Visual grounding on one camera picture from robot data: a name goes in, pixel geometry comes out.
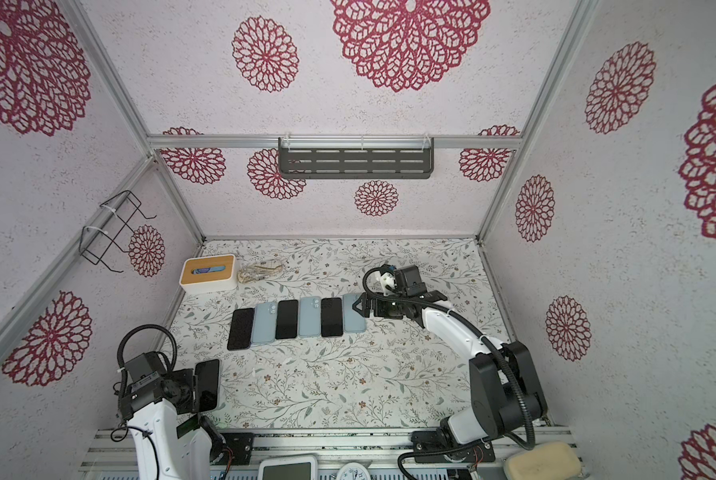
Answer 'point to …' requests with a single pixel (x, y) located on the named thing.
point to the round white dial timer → (353, 471)
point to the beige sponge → (546, 461)
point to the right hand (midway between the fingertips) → (366, 303)
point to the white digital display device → (290, 468)
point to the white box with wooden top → (208, 274)
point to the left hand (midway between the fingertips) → (200, 385)
